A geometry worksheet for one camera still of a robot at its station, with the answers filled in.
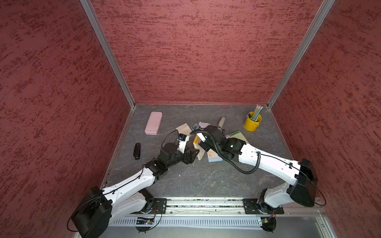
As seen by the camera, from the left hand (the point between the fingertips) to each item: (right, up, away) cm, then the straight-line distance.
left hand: (194, 151), depth 79 cm
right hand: (+5, +8, -1) cm, 10 cm away
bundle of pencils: (+43, +24, +18) cm, 53 cm away
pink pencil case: (-30, +14, +27) cm, 43 cm away
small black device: (-36, -2, +12) cm, 38 cm away
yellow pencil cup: (+39, +14, +21) cm, 47 cm away
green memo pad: (+30, +7, +22) cm, 38 cm away
